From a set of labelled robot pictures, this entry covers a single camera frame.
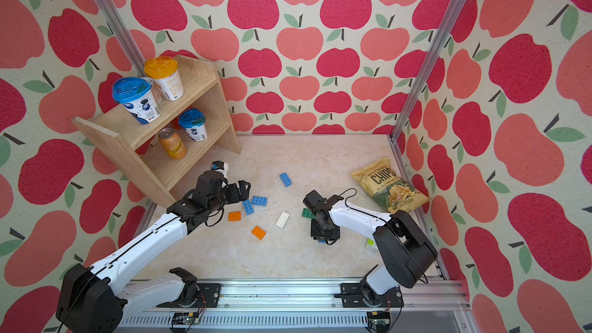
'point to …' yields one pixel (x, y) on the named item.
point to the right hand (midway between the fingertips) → (321, 240)
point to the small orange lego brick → (234, 216)
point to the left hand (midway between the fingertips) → (243, 189)
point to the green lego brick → (307, 213)
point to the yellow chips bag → (392, 193)
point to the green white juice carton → (371, 245)
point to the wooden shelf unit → (188, 134)
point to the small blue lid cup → (193, 122)
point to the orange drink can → (172, 143)
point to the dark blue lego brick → (322, 241)
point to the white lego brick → (282, 219)
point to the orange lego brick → (259, 233)
